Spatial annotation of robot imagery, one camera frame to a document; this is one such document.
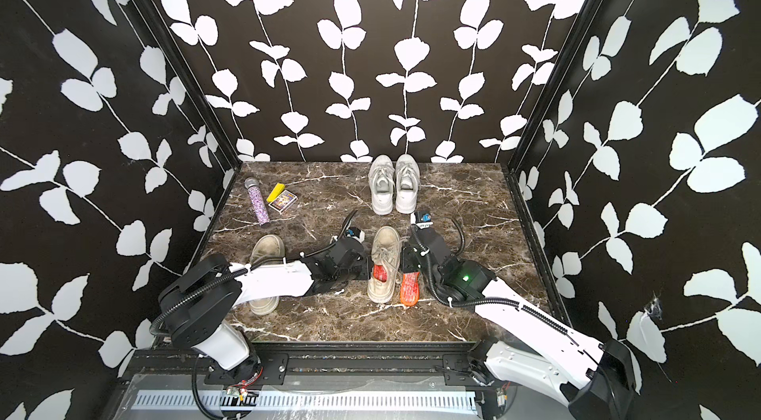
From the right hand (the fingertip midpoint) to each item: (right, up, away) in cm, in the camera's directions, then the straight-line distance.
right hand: (401, 240), depth 76 cm
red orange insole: (+3, -16, +10) cm, 19 cm away
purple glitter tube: (-54, +15, +32) cm, 65 cm away
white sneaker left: (-6, +18, +28) cm, 34 cm away
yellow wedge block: (-46, +13, +35) cm, 59 cm away
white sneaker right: (+3, +16, +30) cm, 34 cm away
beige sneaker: (-42, -5, +16) cm, 46 cm away
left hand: (-7, -8, +12) cm, 16 cm away
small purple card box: (-42, +9, +31) cm, 54 cm away
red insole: (-6, -12, +12) cm, 18 cm away
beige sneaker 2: (-4, -6, +10) cm, 12 cm away
